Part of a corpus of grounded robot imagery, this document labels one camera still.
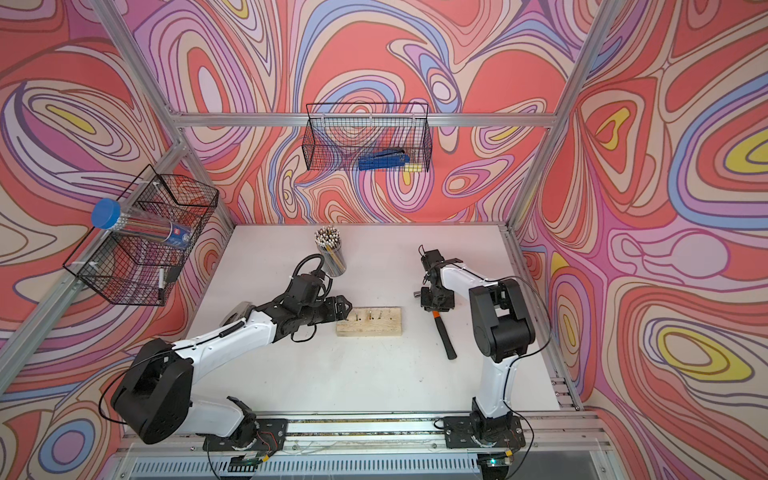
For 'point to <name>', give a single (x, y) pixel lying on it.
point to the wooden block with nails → (372, 321)
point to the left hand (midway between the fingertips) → (347, 309)
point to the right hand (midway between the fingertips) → (435, 315)
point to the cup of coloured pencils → (328, 239)
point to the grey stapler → (238, 313)
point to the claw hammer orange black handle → (446, 338)
